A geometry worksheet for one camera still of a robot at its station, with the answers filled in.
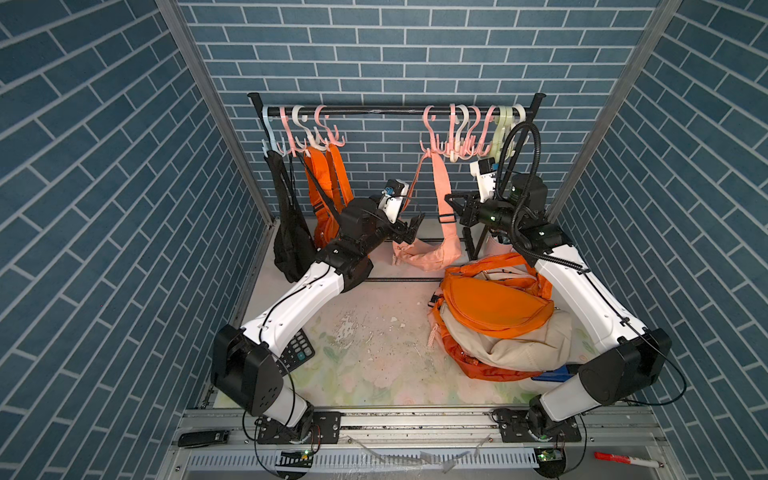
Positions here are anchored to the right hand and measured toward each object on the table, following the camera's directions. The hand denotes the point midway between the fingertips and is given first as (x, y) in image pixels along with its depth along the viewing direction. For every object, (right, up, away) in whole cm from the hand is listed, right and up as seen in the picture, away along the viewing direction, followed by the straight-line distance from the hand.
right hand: (452, 198), depth 71 cm
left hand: (-8, -2, +2) cm, 9 cm away
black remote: (-59, -57, -2) cm, 82 cm away
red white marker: (+41, -62, -2) cm, 74 cm away
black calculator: (-42, -42, +13) cm, 61 cm away
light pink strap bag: (-4, -14, +12) cm, 19 cm away
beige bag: (+21, -35, -3) cm, 41 cm away
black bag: (-41, -13, +9) cm, 44 cm away
